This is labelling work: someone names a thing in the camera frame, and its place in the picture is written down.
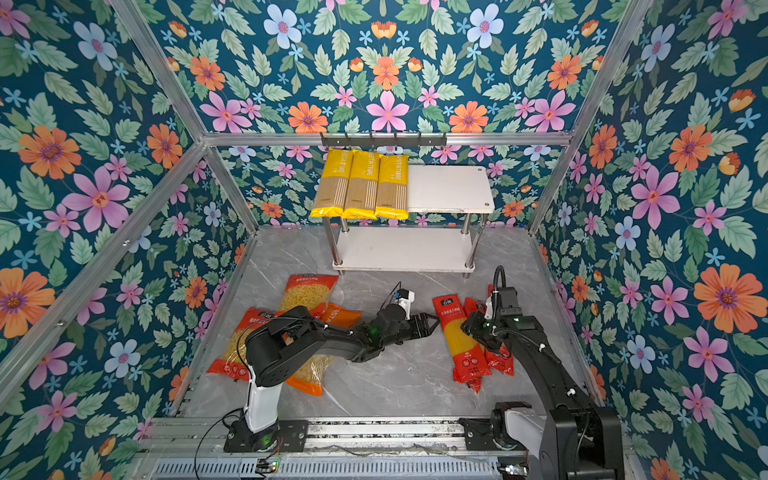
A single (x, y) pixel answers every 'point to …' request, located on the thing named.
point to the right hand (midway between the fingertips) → (467, 327)
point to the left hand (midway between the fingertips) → (441, 318)
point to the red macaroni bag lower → (233, 362)
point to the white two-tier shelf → (432, 188)
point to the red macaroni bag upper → (313, 291)
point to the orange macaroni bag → (310, 379)
